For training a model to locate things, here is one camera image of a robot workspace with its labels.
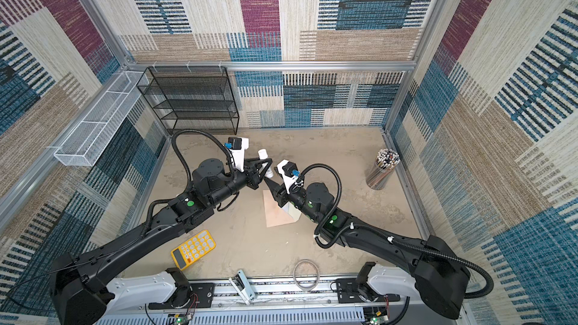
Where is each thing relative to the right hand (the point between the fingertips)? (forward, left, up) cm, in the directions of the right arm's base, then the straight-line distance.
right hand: (270, 176), depth 71 cm
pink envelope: (-1, +1, -26) cm, 26 cm away
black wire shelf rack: (+50, +40, -8) cm, 64 cm away
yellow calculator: (-14, +29, -25) cm, 41 cm away
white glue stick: (+2, +2, +8) cm, 9 cm away
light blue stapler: (-26, +10, -23) cm, 37 cm away
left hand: (+2, -1, +7) cm, 7 cm away
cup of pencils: (+10, -41, -12) cm, 44 cm away
